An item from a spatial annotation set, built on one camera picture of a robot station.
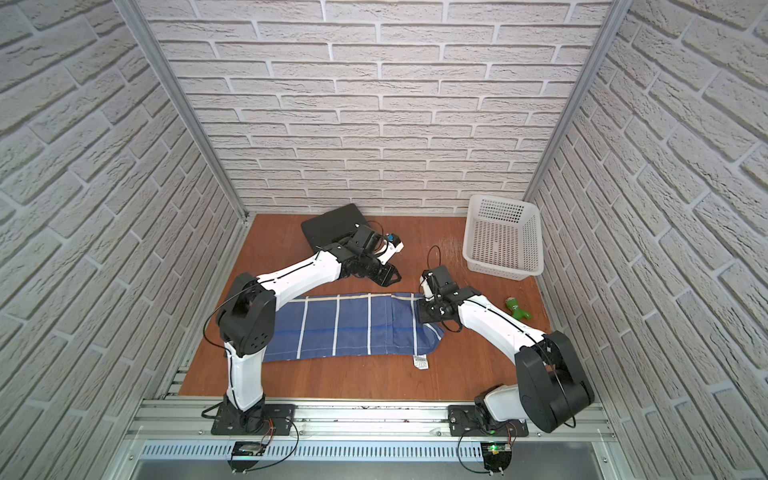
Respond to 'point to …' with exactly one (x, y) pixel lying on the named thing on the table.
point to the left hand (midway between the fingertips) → (402, 273)
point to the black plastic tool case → (333, 225)
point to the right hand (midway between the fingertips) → (426, 312)
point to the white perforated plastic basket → (503, 238)
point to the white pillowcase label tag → (420, 361)
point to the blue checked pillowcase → (345, 325)
